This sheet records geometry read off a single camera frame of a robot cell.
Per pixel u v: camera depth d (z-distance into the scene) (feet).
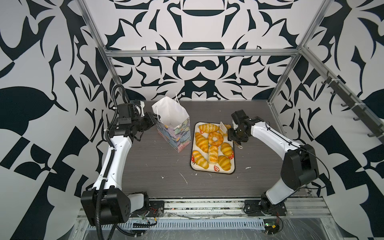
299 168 1.47
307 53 2.76
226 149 3.00
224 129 3.00
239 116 2.34
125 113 1.90
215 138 3.25
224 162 2.79
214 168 2.85
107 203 1.27
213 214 2.42
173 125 2.40
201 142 3.07
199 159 2.85
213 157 2.86
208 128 3.27
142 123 2.18
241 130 2.13
